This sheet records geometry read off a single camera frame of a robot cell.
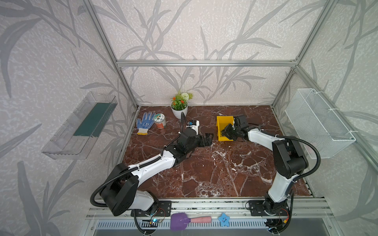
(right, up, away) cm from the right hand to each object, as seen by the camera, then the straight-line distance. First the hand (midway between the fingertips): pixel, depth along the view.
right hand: (221, 130), depth 97 cm
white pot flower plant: (-28, +18, +4) cm, 34 cm away
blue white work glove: (-54, +6, +15) cm, 56 cm away
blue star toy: (-3, -40, -27) cm, 49 cm away
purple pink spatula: (-24, -41, -28) cm, 55 cm away
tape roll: (-42, +7, +5) cm, 43 cm away
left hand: (-9, -2, -16) cm, 19 cm away
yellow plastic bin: (+3, +5, +12) cm, 13 cm away
